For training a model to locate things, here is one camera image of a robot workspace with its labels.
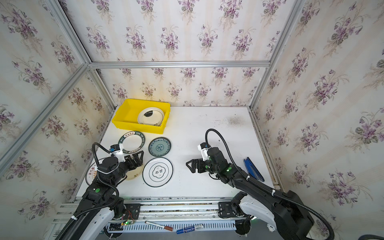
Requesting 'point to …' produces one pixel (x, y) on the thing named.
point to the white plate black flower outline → (157, 172)
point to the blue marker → (186, 229)
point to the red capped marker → (165, 227)
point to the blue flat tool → (252, 170)
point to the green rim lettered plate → (132, 142)
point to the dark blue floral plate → (159, 146)
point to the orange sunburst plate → (91, 173)
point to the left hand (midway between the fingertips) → (136, 152)
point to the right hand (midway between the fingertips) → (190, 165)
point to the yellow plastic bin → (127, 118)
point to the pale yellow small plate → (133, 174)
